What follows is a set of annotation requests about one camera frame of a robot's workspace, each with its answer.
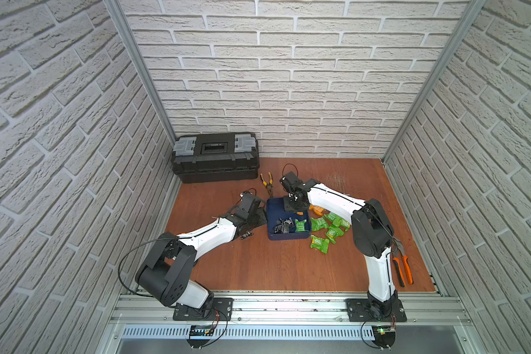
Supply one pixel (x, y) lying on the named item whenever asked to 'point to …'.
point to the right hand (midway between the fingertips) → (292, 206)
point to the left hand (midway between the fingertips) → (268, 212)
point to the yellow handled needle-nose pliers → (268, 186)
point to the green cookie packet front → (332, 232)
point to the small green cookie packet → (300, 226)
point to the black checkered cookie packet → (245, 235)
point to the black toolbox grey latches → (203, 158)
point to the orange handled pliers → (397, 256)
